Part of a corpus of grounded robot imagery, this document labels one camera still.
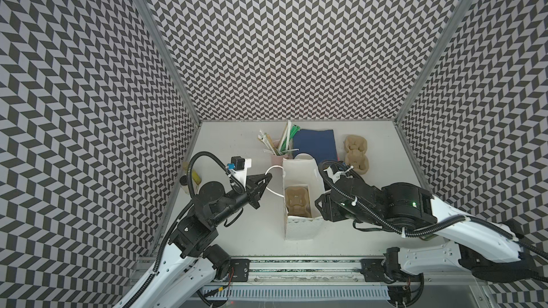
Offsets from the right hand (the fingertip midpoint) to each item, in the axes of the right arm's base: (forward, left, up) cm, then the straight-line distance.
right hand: (326, 208), depth 61 cm
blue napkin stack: (+40, -5, -21) cm, 45 cm away
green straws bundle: (+35, +12, -15) cm, 40 cm away
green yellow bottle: (+22, +51, -22) cm, 59 cm away
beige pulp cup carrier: (+13, +7, -26) cm, 30 cm away
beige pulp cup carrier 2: (+38, -22, -22) cm, 50 cm away
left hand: (+8, +16, +3) cm, 18 cm away
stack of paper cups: (+27, +4, -13) cm, 31 cm away
